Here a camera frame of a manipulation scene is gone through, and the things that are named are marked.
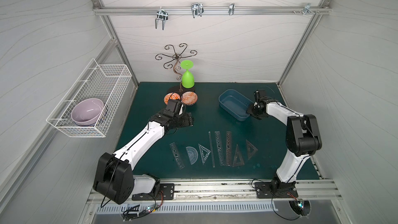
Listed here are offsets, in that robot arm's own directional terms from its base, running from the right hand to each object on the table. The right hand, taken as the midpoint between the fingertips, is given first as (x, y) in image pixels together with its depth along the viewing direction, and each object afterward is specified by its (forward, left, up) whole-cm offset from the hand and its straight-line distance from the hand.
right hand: (251, 111), depth 99 cm
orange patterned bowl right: (+12, +42, -3) cm, 44 cm away
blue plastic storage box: (+11, +8, -7) cm, 15 cm away
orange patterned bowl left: (+11, +55, 0) cm, 56 cm away
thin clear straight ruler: (-31, +24, -5) cm, 39 cm away
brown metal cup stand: (+18, +48, +22) cm, 56 cm away
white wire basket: (-5, +80, +28) cm, 85 cm away
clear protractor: (-28, +36, -4) cm, 46 cm away
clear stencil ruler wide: (-25, +20, -4) cm, 33 cm away
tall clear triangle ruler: (-32, +10, -5) cm, 34 cm away
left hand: (-15, +38, +10) cm, 42 cm away
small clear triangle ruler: (-22, +1, -5) cm, 22 cm away
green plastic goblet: (+9, +41, +19) cm, 46 cm away
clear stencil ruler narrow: (-24, +15, -5) cm, 29 cm away
